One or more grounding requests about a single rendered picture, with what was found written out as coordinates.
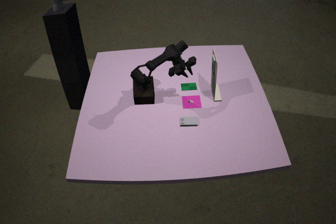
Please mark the green flat square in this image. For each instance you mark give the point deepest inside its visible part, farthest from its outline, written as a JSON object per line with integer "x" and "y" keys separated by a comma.
{"x": 189, "y": 86}

